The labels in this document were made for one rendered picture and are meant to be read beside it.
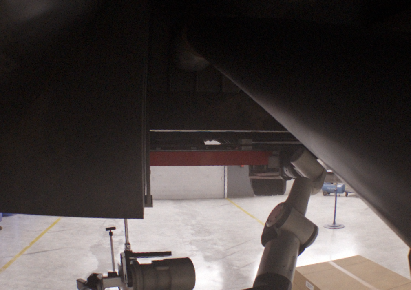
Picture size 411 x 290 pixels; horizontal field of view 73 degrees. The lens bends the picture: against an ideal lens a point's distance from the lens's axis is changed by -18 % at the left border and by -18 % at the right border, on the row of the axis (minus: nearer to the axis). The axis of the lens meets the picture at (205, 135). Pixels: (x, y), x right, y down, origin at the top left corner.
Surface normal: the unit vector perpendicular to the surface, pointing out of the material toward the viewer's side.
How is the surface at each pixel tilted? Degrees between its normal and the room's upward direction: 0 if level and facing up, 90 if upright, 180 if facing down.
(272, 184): 132
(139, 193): 90
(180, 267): 41
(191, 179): 90
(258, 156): 92
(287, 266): 50
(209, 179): 90
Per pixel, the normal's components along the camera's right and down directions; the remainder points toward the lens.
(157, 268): 0.40, -0.04
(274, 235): -0.60, -0.26
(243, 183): 0.17, -0.02
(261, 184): -0.20, 0.66
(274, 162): -0.35, -0.02
